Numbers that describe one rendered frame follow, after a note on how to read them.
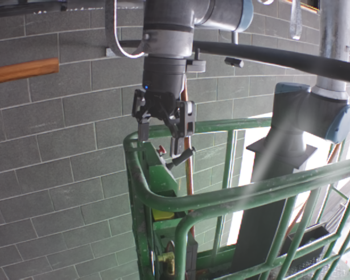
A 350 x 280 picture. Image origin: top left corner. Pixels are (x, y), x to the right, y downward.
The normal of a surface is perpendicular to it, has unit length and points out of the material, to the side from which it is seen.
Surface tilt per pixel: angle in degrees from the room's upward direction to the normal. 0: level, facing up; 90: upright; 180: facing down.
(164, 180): 90
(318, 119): 90
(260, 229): 90
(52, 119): 90
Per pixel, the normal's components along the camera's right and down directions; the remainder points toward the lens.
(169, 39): 0.11, 0.35
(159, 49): -0.20, 0.33
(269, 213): -0.74, 0.26
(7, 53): 0.53, 0.33
